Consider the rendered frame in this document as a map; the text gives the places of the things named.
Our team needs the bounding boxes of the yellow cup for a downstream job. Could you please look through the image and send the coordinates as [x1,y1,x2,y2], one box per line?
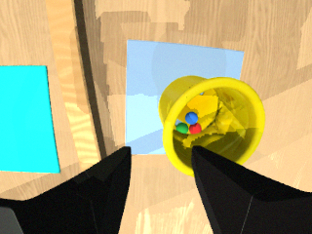
[159,75,265,176]

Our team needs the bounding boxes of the blue marble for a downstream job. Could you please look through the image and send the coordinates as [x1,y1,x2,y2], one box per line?
[186,112,198,125]

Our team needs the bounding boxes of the green marble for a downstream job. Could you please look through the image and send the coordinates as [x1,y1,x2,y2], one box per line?
[175,122,188,134]

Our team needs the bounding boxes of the light wooden long bar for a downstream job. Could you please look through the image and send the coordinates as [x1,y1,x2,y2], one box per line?
[46,0,108,172]

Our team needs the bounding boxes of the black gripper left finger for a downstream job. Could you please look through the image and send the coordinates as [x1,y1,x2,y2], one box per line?
[0,147,132,234]

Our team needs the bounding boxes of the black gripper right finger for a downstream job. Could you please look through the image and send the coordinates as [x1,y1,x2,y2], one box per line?
[191,145,312,234]

